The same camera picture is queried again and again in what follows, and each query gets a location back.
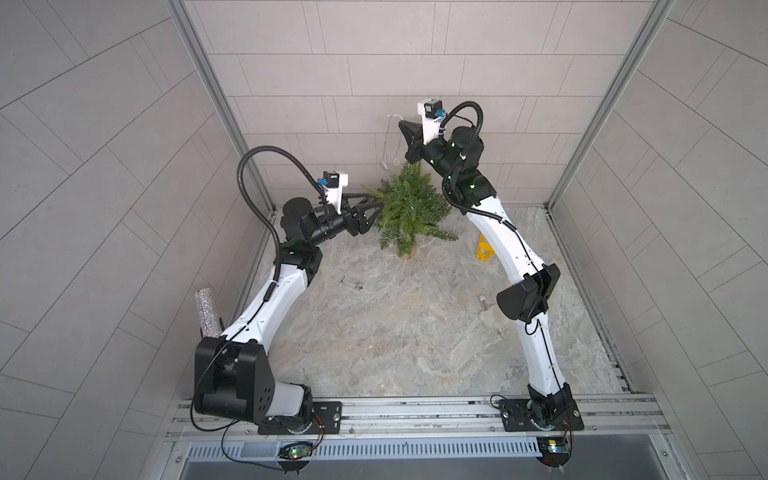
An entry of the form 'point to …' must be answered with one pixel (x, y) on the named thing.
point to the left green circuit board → (296, 451)
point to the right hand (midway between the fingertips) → (402, 121)
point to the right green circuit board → (555, 450)
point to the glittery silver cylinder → (209, 321)
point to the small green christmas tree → (412, 207)
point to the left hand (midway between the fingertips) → (380, 202)
